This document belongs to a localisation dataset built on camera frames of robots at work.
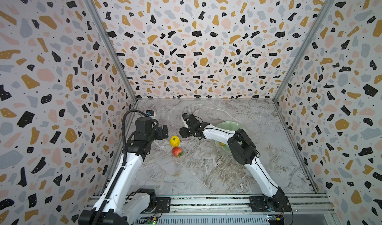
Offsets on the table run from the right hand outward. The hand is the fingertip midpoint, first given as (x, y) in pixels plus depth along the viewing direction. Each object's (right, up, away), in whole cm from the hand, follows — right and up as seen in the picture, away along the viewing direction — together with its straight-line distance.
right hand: (180, 128), depth 99 cm
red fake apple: (0, -13, -11) cm, 17 cm away
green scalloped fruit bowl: (+33, +2, +1) cm, 33 cm away
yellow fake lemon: (-2, -8, -7) cm, 11 cm away
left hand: (-9, +4, -21) cm, 23 cm away
